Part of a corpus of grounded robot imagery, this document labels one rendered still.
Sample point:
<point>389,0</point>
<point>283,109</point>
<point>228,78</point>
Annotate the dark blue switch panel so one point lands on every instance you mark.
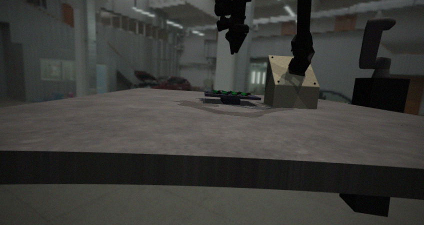
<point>230,97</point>

